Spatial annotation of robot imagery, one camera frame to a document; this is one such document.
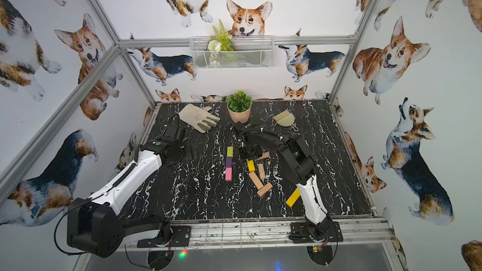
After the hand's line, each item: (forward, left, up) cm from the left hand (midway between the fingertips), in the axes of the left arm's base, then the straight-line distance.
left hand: (190, 151), depth 84 cm
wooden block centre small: (-5, -32, -11) cm, 34 cm away
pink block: (-6, -16, -12) cm, 21 cm away
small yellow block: (-2, -27, -11) cm, 29 cm away
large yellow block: (-18, -46, -12) cm, 50 cm away
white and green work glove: (+28, +2, -11) cm, 31 cm away
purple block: (+1, -16, -13) cm, 20 cm away
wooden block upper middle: (+3, -34, -10) cm, 36 cm away
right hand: (+1, -25, -10) cm, 27 cm away
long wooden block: (-9, -29, -11) cm, 33 cm away
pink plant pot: (+24, -22, -5) cm, 33 cm away
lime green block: (+6, -16, -12) cm, 21 cm away
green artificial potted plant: (+28, -21, +2) cm, 36 cm away
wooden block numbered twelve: (-14, -33, -11) cm, 37 cm away
